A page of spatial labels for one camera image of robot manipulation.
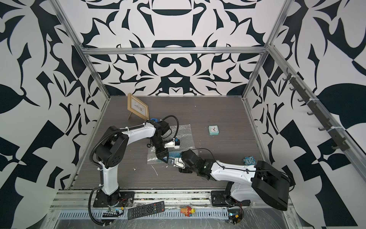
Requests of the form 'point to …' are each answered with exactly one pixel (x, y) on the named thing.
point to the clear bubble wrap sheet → (183, 132)
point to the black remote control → (145, 210)
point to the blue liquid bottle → (174, 154)
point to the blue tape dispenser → (156, 119)
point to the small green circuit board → (112, 214)
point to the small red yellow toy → (188, 211)
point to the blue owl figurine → (249, 161)
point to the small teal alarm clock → (213, 130)
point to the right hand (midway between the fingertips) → (179, 155)
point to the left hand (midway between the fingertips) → (165, 155)
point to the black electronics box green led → (234, 215)
